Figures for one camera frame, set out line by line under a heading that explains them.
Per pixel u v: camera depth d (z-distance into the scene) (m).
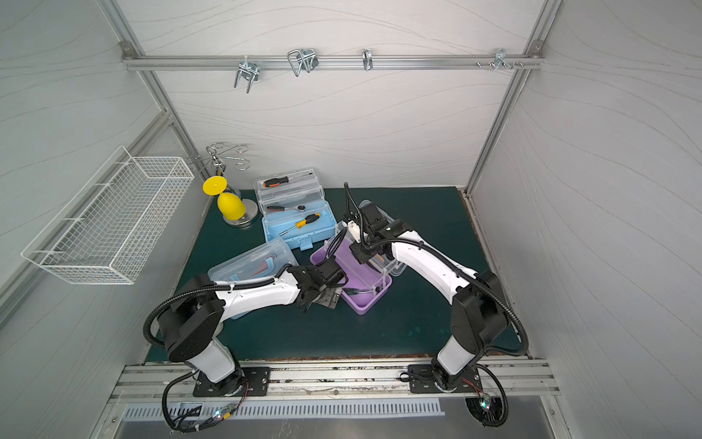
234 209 0.96
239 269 0.86
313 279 0.65
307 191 1.04
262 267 0.85
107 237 0.68
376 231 0.65
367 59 0.78
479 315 0.44
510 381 0.75
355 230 0.76
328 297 0.78
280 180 1.05
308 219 1.07
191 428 0.66
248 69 0.80
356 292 0.90
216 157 0.90
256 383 0.73
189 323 0.44
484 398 0.72
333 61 0.77
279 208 1.03
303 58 0.77
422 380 0.73
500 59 0.77
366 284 0.81
